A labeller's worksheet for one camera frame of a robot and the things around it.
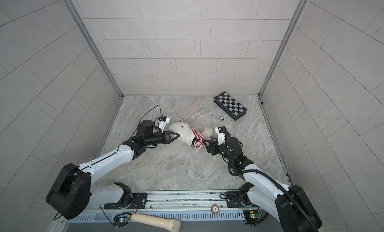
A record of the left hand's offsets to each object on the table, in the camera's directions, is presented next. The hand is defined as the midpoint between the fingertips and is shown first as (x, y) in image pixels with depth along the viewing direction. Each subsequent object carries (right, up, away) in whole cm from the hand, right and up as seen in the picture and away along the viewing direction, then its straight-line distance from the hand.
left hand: (182, 135), depth 78 cm
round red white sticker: (+17, -33, -9) cm, 38 cm away
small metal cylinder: (+24, +8, +24) cm, 35 cm away
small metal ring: (+18, +11, +28) cm, 35 cm away
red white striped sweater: (+9, -3, 0) cm, 9 cm away
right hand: (+13, -4, +3) cm, 14 cm away
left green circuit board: (-25, -35, -13) cm, 45 cm away
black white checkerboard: (+31, +16, +28) cm, 45 cm away
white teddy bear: (+5, -1, +3) cm, 6 cm away
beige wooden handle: (-3, -35, -16) cm, 38 cm away
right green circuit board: (+33, -36, -10) cm, 50 cm away
